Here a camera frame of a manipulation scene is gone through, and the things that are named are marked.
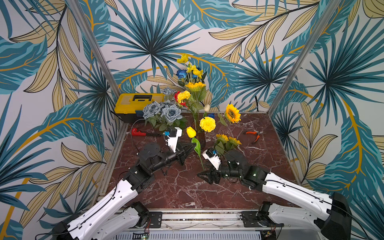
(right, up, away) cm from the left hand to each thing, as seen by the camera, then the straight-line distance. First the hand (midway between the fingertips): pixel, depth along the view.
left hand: (195, 147), depth 62 cm
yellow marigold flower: (+6, +10, +6) cm, 13 cm away
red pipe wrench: (-42, +5, +43) cm, 60 cm away
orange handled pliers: (+45, +5, +45) cm, 64 cm away
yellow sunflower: (+18, +1, +36) cm, 40 cm away
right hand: (+3, -11, +8) cm, 14 cm away
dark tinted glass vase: (+4, +2, +35) cm, 36 cm away
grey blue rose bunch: (-15, +14, +8) cm, 22 cm away
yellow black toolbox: (-44, +23, +40) cm, 64 cm away
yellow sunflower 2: (+25, -2, +36) cm, 44 cm away
